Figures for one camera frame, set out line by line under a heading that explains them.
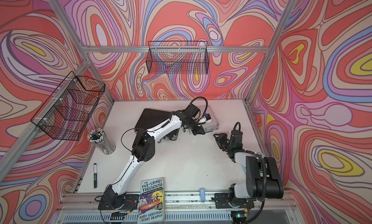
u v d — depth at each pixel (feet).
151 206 2.31
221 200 2.41
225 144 2.62
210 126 3.11
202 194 2.41
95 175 2.69
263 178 1.32
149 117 3.57
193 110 2.57
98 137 2.61
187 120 2.39
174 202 2.46
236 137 2.31
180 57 3.14
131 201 2.37
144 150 1.96
